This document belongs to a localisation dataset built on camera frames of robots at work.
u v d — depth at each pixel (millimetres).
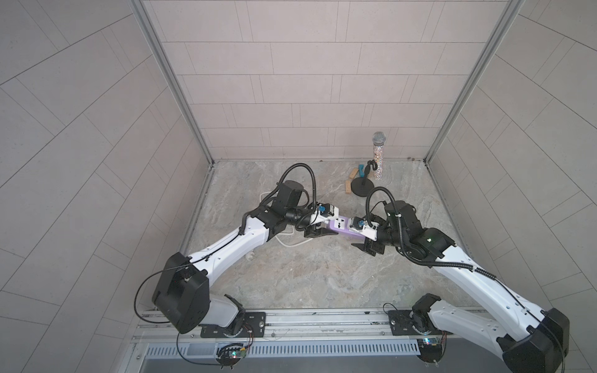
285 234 913
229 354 643
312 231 634
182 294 398
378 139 822
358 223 615
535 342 365
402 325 709
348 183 1078
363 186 1051
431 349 692
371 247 631
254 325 710
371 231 623
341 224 680
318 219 618
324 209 592
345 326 712
